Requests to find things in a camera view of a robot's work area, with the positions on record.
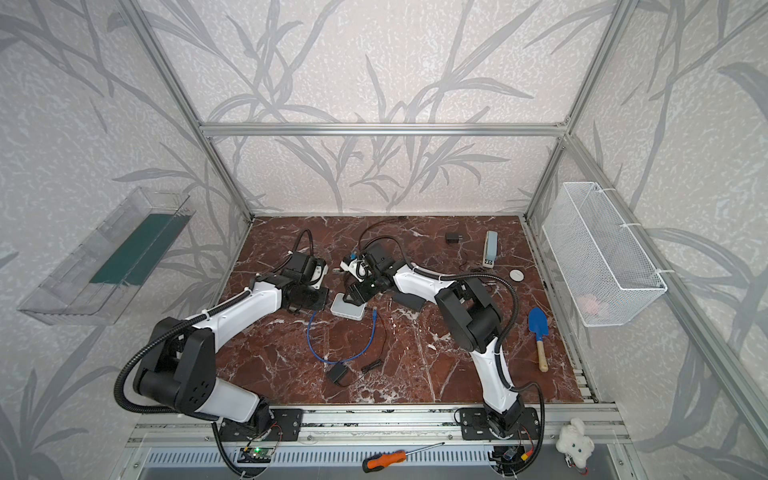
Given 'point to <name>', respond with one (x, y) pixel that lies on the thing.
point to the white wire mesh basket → (603, 271)
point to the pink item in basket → (591, 304)
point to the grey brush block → (490, 249)
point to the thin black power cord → (375, 363)
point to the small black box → (452, 237)
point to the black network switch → (412, 301)
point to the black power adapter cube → (336, 371)
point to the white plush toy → (573, 441)
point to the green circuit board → (259, 452)
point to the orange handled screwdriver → (377, 461)
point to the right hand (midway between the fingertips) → (352, 284)
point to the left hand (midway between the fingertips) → (328, 290)
